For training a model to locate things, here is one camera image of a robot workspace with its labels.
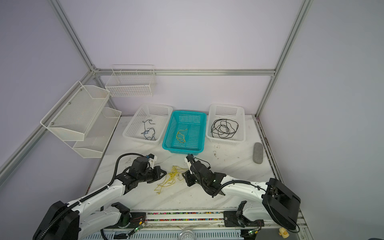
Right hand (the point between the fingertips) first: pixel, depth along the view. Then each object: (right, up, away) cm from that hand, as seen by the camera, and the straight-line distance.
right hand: (183, 173), depth 80 cm
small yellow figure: (+48, -24, -11) cm, 55 cm away
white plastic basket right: (+37, +38, +36) cm, 64 cm away
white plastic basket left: (-30, +29, +34) cm, 54 cm away
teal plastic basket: (0, +22, +31) cm, 38 cm away
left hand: (-10, -1, +3) cm, 10 cm away
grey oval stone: (+48, +9, +16) cm, 51 cm away
